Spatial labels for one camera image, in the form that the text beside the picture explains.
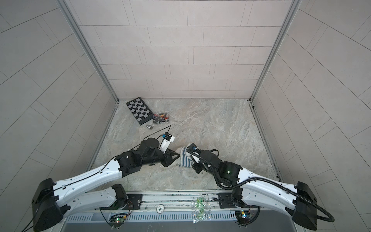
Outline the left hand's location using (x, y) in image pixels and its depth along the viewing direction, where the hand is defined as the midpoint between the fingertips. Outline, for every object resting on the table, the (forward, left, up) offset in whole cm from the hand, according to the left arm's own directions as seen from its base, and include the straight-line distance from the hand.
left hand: (181, 156), depth 71 cm
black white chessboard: (+39, +33, -12) cm, 52 cm away
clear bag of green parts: (-21, -10, -14) cm, 27 cm away
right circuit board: (-23, -30, -15) cm, 41 cm away
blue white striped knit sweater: (0, -2, -3) cm, 3 cm away
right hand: (0, -4, -3) cm, 5 cm away
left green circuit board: (-25, +28, -12) cm, 40 cm away
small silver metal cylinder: (+26, +25, -14) cm, 38 cm away
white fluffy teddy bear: (0, -2, -3) cm, 4 cm away
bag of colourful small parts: (+33, +18, -13) cm, 40 cm away
